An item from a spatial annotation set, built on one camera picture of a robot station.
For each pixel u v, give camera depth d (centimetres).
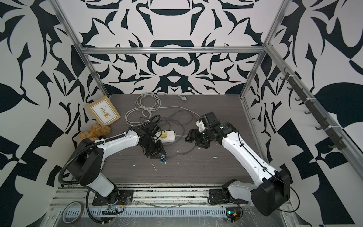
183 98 117
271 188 38
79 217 69
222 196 67
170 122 105
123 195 74
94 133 90
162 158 83
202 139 64
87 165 45
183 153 90
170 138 95
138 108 111
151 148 74
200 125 73
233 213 71
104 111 99
